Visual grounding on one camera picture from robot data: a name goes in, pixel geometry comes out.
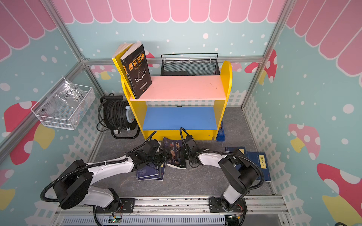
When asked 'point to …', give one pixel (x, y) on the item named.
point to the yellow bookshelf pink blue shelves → (195, 104)
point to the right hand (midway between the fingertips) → (179, 153)
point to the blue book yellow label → (242, 149)
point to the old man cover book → (175, 153)
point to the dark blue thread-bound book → (161, 172)
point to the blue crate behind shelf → (221, 136)
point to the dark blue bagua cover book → (148, 172)
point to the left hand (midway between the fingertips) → (172, 158)
